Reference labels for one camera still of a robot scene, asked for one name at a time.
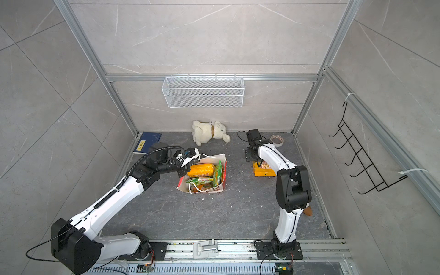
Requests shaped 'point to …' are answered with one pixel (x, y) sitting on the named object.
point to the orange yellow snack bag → (201, 170)
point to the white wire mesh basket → (203, 91)
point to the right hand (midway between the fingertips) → (256, 155)
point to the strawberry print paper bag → (210, 159)
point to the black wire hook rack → (350, 138)
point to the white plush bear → (203, 132)
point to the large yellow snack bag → (263, 170)
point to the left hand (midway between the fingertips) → (197, 155)
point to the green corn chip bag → (217, 174)
